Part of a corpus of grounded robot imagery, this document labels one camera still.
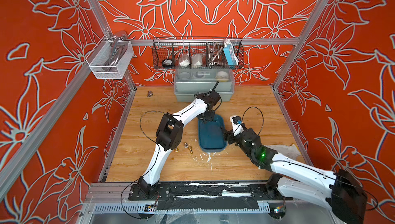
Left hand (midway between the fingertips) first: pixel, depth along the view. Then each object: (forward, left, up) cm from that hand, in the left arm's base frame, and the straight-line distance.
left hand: (207, 117), depth 96 cm
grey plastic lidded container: (+16, +13, +14) cm, 25 cm away
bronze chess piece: (-20, +9, -4) cm, 23 cm away
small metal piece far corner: (+20, +44, -3) cm, 49 cm away
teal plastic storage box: (-13, -3, -1) cm, 13 cm away
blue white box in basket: (+23, -12, +29) cm, 39 cm away
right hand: (-12, -8, +12) cm, 19 cm away
